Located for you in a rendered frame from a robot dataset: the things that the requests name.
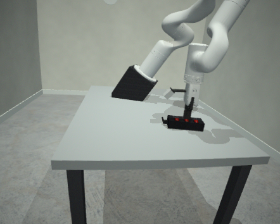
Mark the black power strip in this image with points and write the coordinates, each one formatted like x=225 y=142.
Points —
x=178 y=122

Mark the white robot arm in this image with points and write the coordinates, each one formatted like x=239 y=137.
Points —
x=201 y=58

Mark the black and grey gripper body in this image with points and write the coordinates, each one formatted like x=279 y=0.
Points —
x=190 y=93

